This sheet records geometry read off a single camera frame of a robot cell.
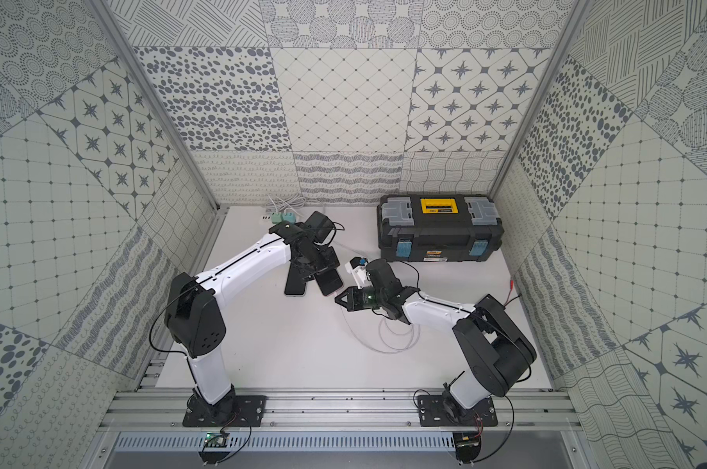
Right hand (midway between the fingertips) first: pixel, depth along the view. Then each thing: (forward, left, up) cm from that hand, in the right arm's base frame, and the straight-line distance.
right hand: (338, 302), depth 84 cm
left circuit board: (-33, +29, -11) cm, 45 cm away
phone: (+11, +16, -8) cm, 21 cm away
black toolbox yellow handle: (+21, -32, +9) cm, 40 cm away
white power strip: (+37, +32, -5) cm, 50 cm away
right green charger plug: (+37, +22, -2) cm, 43 cm away
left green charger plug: (+36, +27, -1) cm, 44 cm away
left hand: (+11, +4, +5) cm, 13 cm away
